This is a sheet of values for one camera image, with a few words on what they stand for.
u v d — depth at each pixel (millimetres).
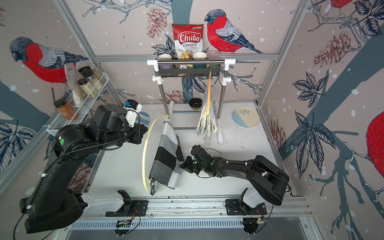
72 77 727
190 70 872
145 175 553
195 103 1170
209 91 648
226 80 781
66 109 664
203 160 657
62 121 661
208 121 782
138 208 728
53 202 354
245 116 1136
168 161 743
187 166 726
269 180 434
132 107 482
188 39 789
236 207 669
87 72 784
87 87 763
